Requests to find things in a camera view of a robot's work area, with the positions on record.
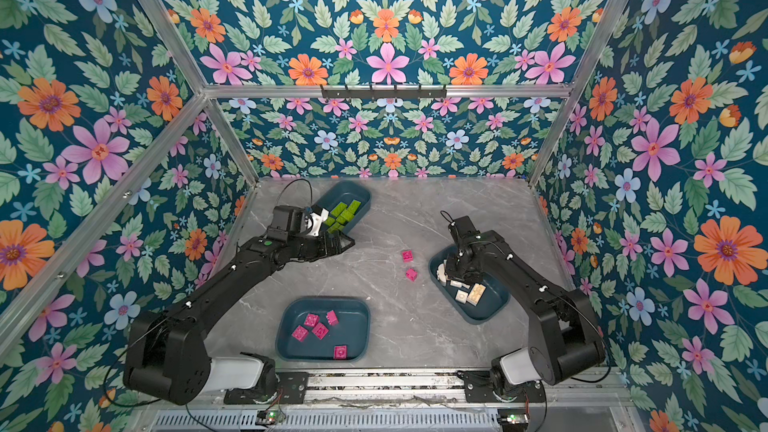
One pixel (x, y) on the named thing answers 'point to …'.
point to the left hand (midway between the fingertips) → (347, 238)
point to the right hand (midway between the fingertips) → (453, 274)
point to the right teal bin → (495, 298)
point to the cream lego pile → (461, 296)
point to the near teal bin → (354, 328)
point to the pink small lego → (320, 330)
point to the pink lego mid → (311, 320)
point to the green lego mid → (345, 217)
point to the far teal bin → (344, 191)
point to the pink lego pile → (340, 352)
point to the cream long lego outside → (476, 294)
